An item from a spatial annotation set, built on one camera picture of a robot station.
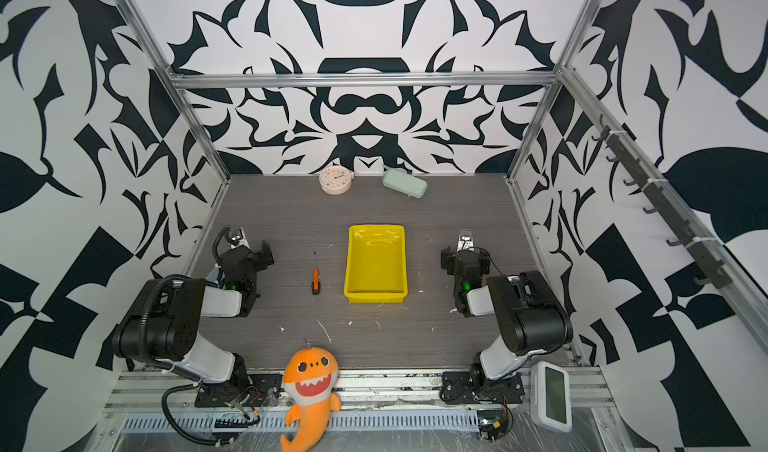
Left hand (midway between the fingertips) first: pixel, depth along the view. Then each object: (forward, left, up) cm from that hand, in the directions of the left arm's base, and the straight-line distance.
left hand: (246, 242), depth 92 cm
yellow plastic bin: (-6, -39, -9) cm, 41 cm away
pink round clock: (+30, -25, -5) cm, 39 cm away
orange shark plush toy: (-38, -24, +1) cm, 45 cm away
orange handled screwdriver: (-9, -21, -8) cm, 24 cm away
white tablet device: (-42, -79, -3) cm, 90 cm away
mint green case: (+29, -52, -7) cm, 60 cm away
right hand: (-2, -68, -2) cm, 68 cm away
